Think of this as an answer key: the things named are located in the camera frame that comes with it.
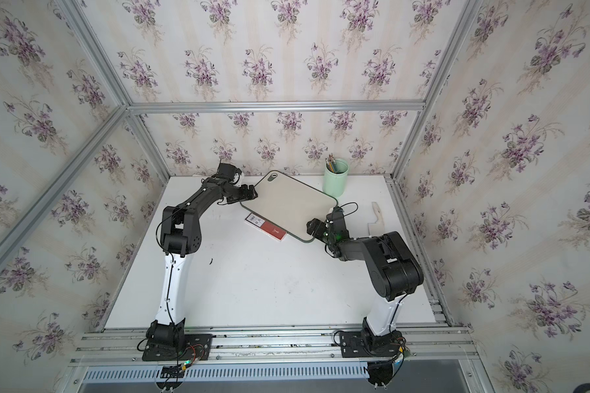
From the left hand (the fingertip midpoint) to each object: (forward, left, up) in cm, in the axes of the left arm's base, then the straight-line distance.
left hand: (251, 196), depth 110 cm
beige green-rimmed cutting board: (-2, -17, -3) cm, 17 cm away
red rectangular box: (-15, -8, -1) cm, 17 cm away
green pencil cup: (+2, -37, +11) cm, 39 cm away
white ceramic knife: (-16, -55, -2) cm, 57 cm away
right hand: (-18, -28, +1) cm, 33 cm away
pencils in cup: (+7, -35, +14) cm, 39 cm away
